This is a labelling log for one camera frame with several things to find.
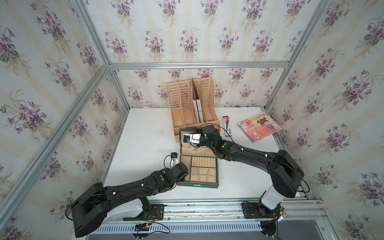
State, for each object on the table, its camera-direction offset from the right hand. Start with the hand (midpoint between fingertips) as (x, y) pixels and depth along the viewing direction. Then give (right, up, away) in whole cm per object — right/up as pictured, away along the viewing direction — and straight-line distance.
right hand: (196, 128), depth 84 cm
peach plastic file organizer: (-11, +21, +32) cm, 40 cm away
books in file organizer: (+1, +13, +3) cm, 14 cm away
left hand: (-7, -26, -1) cm, 27 cm away
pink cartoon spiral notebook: (+47, 0, +24) cm, 53 cm away
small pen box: (+23, 0, +23) cm, 33 cm away
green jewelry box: (+4, -22, -1) cm, 23 cm away
